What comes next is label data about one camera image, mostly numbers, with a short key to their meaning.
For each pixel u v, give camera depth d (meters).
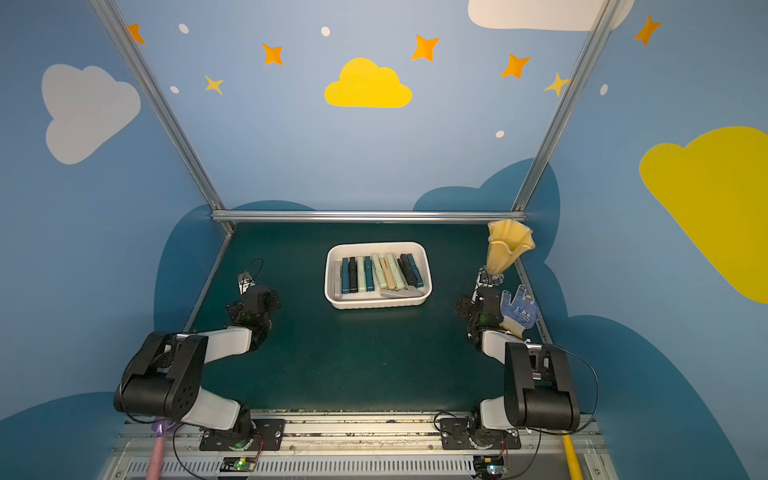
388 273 1.04
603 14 0.70
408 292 1.01
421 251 1.07
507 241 0.89
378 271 1.04
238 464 0.71
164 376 0.45
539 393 0.44
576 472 0.69
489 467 0.71
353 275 1.03
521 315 0.96
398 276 1.01
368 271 1.05
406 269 1.04
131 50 0.74
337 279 1.02
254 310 0.73
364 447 0.73
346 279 1.01
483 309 0.72
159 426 0.74
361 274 1.04
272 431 0.75
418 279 1.01
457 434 0.75
